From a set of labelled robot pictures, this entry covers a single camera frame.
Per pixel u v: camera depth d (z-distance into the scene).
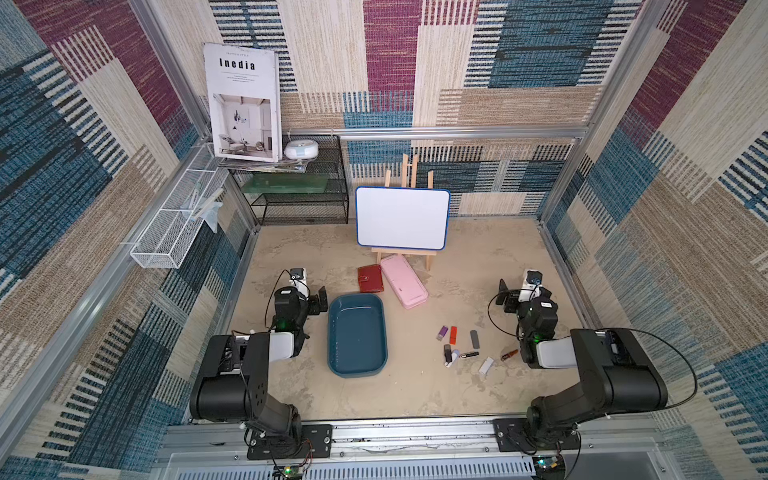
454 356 0.86
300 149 0.88
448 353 0.87
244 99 0.78
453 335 0.91
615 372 0.46
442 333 0.91
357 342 0.89
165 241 0.90
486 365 0.85
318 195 1.14
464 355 0.87
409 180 0.91
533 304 0.72
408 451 0.73
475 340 0.89
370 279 1.02
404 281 1.02
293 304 0.77
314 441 0.73
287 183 1.00
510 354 0.85
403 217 0.95
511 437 0.73
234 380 0.46
